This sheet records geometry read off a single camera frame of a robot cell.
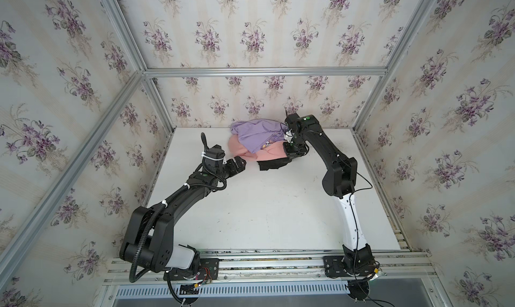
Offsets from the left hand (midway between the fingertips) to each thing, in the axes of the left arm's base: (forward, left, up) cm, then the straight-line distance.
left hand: (239, 163), depth 87 cm
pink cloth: (+11, -17, -4) cm, 21 cm away
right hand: (+7, -23, -5) cm, 24 cm away
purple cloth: (+23, -7, -4) cm, 24 cm away
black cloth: (+7, -17, -10) cm, 21 cm away
